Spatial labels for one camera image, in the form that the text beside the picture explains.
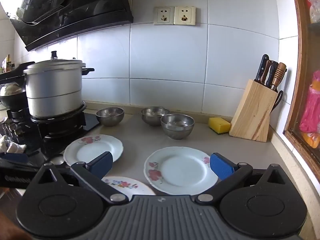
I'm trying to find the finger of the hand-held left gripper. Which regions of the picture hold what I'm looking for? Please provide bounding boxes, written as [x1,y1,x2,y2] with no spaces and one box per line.
[0,152,38,167]

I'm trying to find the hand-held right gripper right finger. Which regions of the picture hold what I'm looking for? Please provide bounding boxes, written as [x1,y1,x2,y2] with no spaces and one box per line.
[195,153,292,204]

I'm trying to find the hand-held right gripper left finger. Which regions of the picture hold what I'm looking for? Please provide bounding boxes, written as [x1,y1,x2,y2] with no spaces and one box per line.
[34,152,130,205]

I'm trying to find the white plate red flowers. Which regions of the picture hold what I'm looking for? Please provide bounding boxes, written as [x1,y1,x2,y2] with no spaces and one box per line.
[143,146,219,195]
[63,134,124,167]

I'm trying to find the white plate multicoloured flowers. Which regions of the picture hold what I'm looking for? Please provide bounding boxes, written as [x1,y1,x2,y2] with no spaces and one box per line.
[101,176,156,196]

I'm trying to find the steel bowl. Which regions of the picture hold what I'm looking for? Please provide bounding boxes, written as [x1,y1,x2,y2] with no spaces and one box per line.
[96,107,125,127]
[141,106,171,127]
[160,113,195,140]

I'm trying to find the white cloth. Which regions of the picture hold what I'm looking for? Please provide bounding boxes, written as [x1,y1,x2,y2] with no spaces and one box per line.
[0,135,27,154]

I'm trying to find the yellow sponge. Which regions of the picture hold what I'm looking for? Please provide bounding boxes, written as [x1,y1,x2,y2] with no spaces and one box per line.
[208,117,231,135]

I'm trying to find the black gas stove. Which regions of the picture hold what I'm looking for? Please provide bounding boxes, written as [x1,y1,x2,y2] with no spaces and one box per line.
[0,100,100,168]

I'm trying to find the black wok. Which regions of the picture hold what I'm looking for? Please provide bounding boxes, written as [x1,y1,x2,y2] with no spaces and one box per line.
[0,83,28,112]

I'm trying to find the wooden knife block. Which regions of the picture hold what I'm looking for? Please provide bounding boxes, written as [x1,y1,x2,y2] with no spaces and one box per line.
[229,79,278,143]

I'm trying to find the silver pressure cooker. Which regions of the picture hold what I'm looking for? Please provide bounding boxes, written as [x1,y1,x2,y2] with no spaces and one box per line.
[0,51,95,119]

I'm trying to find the orange packet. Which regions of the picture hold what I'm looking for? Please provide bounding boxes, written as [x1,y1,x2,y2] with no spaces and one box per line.
[301,132,320,148]

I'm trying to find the pink plastic bag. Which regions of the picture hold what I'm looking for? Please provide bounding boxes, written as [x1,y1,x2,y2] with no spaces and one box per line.
[299,70,320,133]

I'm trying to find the black range hood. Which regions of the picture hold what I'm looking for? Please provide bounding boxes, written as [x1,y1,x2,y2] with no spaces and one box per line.
[0,0,134,52]

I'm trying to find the black handled scissors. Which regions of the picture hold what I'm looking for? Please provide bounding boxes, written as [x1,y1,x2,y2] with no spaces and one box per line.
[271,90,284,113]

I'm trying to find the brown handled knife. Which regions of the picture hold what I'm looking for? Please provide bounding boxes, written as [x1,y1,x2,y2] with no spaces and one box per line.
[260,60,272,85]

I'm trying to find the dark ribbed handle knife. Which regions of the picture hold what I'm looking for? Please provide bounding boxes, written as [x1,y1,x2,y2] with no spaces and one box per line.
[265,61,279,88]

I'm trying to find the black handled knife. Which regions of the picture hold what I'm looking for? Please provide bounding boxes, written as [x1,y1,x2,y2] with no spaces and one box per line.
[254,54,269,82]

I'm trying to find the light wooden handle knife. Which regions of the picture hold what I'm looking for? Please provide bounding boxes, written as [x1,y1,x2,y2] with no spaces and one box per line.
[270,62,287,91]

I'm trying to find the cream wall socket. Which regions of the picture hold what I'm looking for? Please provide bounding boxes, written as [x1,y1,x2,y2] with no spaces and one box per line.
[174,6,197,26]
[153,6,175,26]

